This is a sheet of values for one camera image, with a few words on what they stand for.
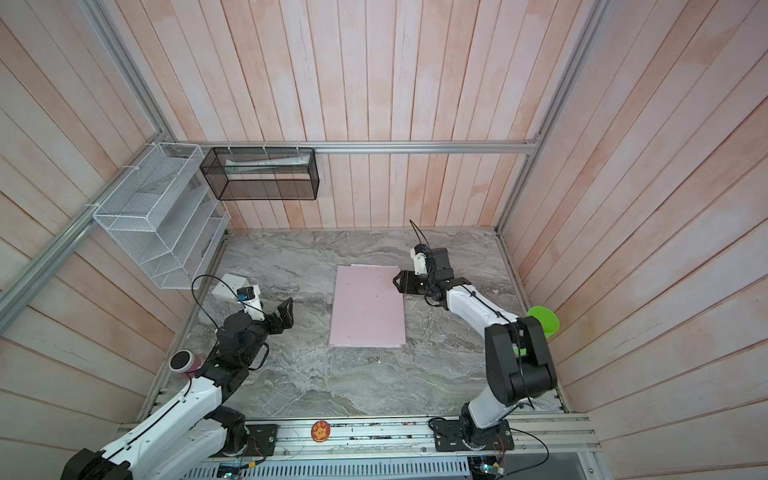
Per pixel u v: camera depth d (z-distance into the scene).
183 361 0.82
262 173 0.90
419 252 0.83
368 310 0.95
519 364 0.45
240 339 0.62
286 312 0.76
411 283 0.82
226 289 0.98
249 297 0.69
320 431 0.75
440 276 0.71
